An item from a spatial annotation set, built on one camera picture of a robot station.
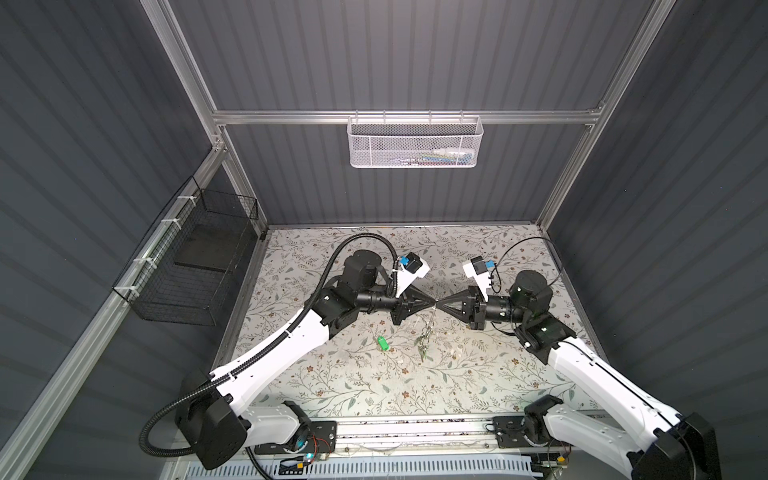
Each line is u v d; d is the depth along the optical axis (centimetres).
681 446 39
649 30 72
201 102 83
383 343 89
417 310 65
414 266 58
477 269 61
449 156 91
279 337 46
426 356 76
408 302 59
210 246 80
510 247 115
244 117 103
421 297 64
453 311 65
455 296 65
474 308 62
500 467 71
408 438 75
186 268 73
